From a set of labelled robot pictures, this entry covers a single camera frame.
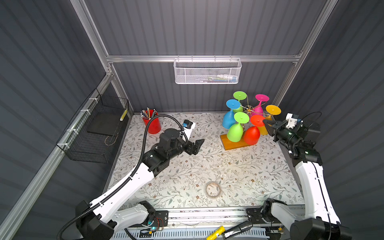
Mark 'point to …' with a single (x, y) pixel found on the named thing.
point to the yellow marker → (219, 231)
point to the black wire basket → (90, 137)
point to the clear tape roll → (213, 189)
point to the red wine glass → (252, 134)
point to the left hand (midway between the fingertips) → (197, 136)
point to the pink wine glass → (258, 110)
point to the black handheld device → (237, 230)
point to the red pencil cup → (154, 126)
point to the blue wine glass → (228, 119)
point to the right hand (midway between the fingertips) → (265, 121)
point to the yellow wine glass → (271, 110)
